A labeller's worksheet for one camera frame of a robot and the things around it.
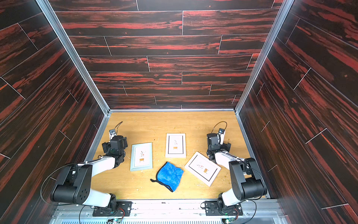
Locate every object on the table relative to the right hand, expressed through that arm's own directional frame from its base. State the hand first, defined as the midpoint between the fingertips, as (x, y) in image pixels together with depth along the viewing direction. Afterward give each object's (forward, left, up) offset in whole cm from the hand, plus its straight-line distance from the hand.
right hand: (224, 141), depth 92 cm
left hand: (-3, +73, +2) cm, 73 cm away
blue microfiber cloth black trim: (-23, +35, -3) cm, 42 cm away
